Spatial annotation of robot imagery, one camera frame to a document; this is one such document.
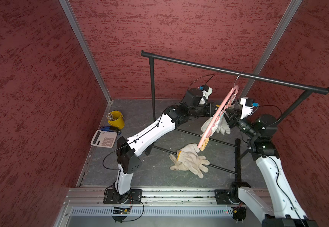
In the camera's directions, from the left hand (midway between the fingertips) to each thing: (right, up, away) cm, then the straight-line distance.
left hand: (218, 111), depth 66 cm
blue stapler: (-65, -12, +31) cm, 73 cm away
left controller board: (-50, -52, +6) cm, 72 cm away
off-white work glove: (-7, -31, +17) cm, 36 cm away
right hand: (+2, 0, +1) cm, 2 cm away
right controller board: (+13, -54, +6) cm, 56 cm away
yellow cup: (-59, -6, +29) cm, 66 cm away
